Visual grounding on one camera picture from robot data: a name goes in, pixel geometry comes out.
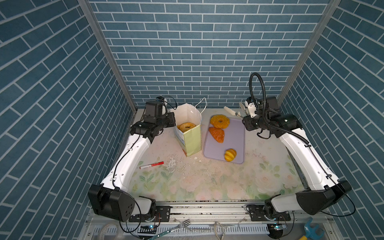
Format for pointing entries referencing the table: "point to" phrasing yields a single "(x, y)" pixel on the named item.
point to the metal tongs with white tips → (232, 112)
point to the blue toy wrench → (312, 231)
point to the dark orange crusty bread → (217, 133)
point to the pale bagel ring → (185, 126)
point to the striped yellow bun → (230, 154)
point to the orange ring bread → (219, 121)
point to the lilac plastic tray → (234, 139)
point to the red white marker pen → (151, 165)
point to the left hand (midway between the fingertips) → (175, 116)
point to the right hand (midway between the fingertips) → (245, 117)
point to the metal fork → (183, 224)
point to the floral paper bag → (190, 141)
